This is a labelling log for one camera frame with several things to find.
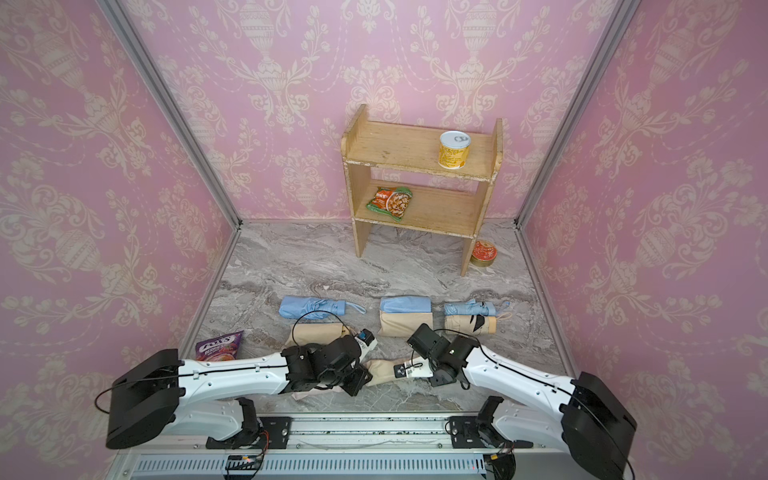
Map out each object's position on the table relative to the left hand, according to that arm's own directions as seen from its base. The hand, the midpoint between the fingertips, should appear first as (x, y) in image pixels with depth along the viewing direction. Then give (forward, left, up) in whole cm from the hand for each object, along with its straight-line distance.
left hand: (372, 382), depth 78 cm
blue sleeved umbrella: (+22, +25, 0) cm, 33 cm away
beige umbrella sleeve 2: (+2, -3, +1) cm, 4 cm away
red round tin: (+44, -38, +1) cm, 58 cm away
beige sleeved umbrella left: (+14, +17, 0) cm, 22 cm away
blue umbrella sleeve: (+24, -10, 0) cm, 25 cm away
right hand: (+8, -18, 0) cm, 19 cm away
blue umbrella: (+22, -29, +1) cm, 37 cm away
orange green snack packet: (+51, -4, +19) cm, 55 cm away
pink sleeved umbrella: (-4, +12, +9) cm, 15 cm away
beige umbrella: (+17, -27, +1) cm, 32 cm away
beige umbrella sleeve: (+17, -8, 0) cm, 19 cm away
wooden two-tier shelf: (+66, -18, +16) cm, 71 cm away
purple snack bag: (+9, +43, 0) cm, 44 cm away
